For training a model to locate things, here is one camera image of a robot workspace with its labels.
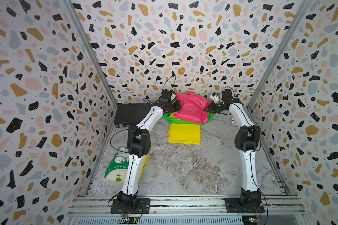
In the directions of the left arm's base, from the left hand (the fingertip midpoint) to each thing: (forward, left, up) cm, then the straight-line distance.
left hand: (183, 105), depth 98 cm
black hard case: (+6, +41, -14) cm, 44 cm away
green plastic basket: (-8, +5, -7) cm, 12 cm away
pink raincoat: (+2, -7, -5) cm, 9 cm away
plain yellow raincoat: (-13, -2, -16) cm, 21 cm away
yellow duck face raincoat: (-3, +9, -7) cm, 12 cm away
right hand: (0, -16, -4) cm, 16 cm away
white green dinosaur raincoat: (-40, +41, -15) cm, 59 cm away
